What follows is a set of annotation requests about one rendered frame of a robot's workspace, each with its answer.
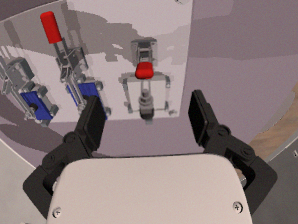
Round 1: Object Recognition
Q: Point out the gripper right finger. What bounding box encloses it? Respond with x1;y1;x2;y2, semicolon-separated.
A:
188;90;278;216

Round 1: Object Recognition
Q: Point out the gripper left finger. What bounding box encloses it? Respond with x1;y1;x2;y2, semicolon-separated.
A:
23;95;106;220

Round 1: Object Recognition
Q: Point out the white fixture plate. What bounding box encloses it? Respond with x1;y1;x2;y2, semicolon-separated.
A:
0;0;193;122

